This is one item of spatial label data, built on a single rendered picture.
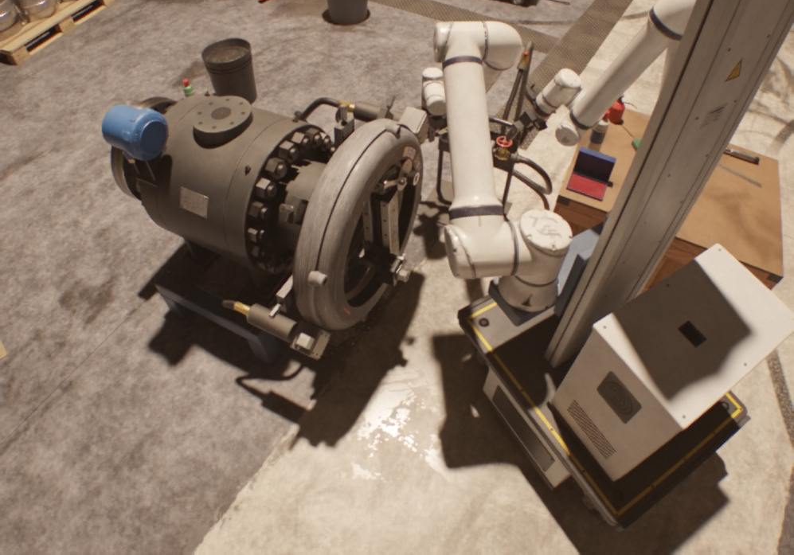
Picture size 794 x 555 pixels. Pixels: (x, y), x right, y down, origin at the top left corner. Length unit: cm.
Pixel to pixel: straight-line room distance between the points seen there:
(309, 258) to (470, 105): 62
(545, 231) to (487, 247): 16
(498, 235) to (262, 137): 85
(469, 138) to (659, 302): 69
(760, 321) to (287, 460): 166
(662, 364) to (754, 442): 118
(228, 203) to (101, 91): 263
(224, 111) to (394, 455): 140
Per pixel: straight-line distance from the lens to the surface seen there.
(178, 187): 190
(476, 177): 143
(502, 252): 140
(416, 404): 213
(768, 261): 242
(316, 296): 158
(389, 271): 184
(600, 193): 230
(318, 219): 148
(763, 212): 264
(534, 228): 143
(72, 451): 243
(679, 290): 158
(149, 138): 181
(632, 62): 160
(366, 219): 181
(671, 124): 114
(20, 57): 520
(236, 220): 175
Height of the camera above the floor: 197
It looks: 52 degrees down
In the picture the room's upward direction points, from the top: straight up
